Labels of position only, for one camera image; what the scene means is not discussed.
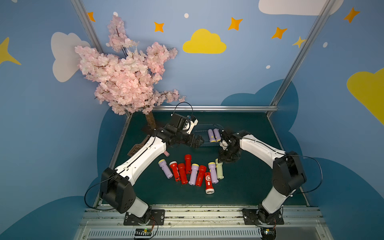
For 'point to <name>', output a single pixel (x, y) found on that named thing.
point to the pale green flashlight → (219, 169)
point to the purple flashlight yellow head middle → (194, 169)
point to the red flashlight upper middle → (188, 163)
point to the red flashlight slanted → (201, 175)
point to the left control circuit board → (143, 232)
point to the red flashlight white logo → (209, 188)
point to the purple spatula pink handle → (166, 153)
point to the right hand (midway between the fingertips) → (223, 159)
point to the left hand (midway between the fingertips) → (197, 136)
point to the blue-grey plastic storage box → (201, 129)
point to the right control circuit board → (268, 233)
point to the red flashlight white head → (173, 165)
